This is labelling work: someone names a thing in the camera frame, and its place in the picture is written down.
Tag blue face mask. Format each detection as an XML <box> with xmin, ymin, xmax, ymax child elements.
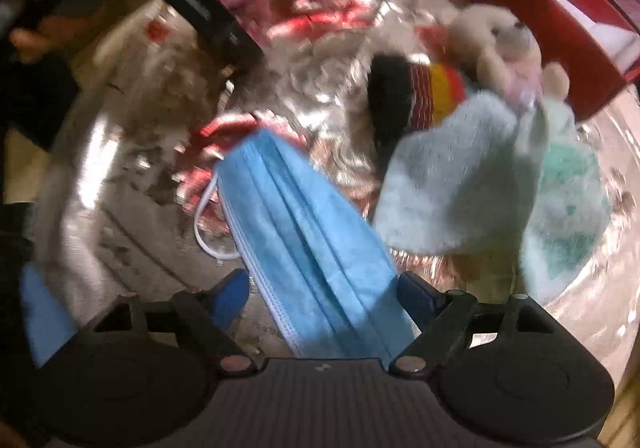
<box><xmin>194</xmin><ymin>129</ymin><xmax>418</xmax><ymax>359</ymax></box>
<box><xmin>20</xmin><ymin>262</ymin><xmax>78</xmax><ymax>369</ymax></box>

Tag black striped sock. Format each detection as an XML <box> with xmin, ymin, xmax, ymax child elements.
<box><xmin>367</xmin><ymin>55</ymin><xmax>468</xmax><ymax>169</ymax></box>

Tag beige plush dog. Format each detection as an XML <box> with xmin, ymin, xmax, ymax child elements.
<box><xmin>446</xmin><ymin>3</ymin><xmax>571</xmax><ymax>104</ymax></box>

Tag green white towel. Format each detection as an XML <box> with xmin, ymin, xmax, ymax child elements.
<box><xmin>520</xmin><ymin>98</ymin><xmax>613</xmax><ymax>301</ymax></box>

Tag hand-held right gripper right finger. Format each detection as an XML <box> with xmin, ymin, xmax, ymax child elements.
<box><xmin>390</xmin><ymin>272</ymin><xmax>557</xmax><ymax>375</ymax></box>

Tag person's left hand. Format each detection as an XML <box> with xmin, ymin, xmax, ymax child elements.
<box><xmin>0</xmin><ymin>0</ymin><xmax>72</xmax><ymax>63</ymax></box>

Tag light blue towel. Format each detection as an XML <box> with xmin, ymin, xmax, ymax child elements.
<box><xmin>374</xmin><ymin>91</ymin><xmax>548</xmax><ymax>256</ymax></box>

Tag red cardboard box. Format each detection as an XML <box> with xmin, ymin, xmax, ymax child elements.
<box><xmin>410</xmin><ymin>0</ymin><xmax>640</xmax><ymax>121</ymax></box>

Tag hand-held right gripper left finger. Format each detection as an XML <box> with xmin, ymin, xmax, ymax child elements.
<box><xmin>92</xmin><ymin>269</ymin><xmax>258</xmax><ymax>375</ymax></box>

